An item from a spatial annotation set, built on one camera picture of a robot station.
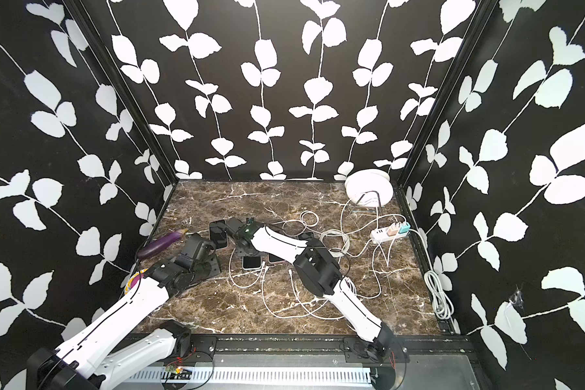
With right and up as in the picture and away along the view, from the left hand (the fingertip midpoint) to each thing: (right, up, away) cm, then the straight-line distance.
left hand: (219, 260), depth 81 cm
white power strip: (+66, +8, +14) cm, 68 cm away
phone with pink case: (+17, -2, +11) cm, 21 cm away
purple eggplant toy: (-29, +3, +14) cm, 32 cm away
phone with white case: (+9, -3, +8) cm, 13 cm away
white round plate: (+57, +26, +19) cm, 65 cm away
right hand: (+6, +2, +14) cm, 15 cm away
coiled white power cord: (+77, -15, +1) cm, 78 cm away
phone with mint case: (+30, +6, +18) cm, 35 cm away
